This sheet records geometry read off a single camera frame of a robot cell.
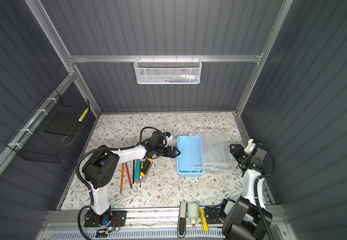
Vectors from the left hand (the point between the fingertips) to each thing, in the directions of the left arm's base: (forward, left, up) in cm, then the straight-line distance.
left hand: (175, 151), depth 93 cm
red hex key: (-12, +28, -4) cm, 31 cm away
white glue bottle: (-35, -7, +3) cm, 36 cm away
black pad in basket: (+9, +60, +21) cm, 64 cm away
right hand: (-6, -34, +11) cm, 36 cm away
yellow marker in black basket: (+12, +50, +23) cm, 57 cm away
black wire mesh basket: (-1, +63, +23) cm, 67 cm away
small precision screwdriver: (-12, +20, -3) cm, 23 cm away
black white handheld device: (-39, -1, -3) cm, 39 cm away
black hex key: (-9, +26, -5) cm, 28 cm away
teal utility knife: (-11, +23, -4) cm, 26 cm away
